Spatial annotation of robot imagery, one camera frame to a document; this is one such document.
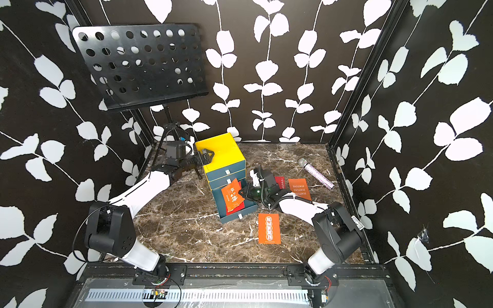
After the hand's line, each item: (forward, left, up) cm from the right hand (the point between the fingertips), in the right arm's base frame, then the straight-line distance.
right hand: (236, 190), depth 85 cm
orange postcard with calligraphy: (0, +3, -5) cm, 6 cm away
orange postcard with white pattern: (-13, -15, -13) cm, 24 cm away
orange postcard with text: (+10, -32, -14) cm, 37 cm away
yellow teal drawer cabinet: (+7, +4, +10) cm, 13 cm away
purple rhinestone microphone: (+24, -36, -10) cm, 44 cm away
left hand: (+15, +14, +9) cm, 22 cm away
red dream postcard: (-6, -2, -4) cm, 7 cm away
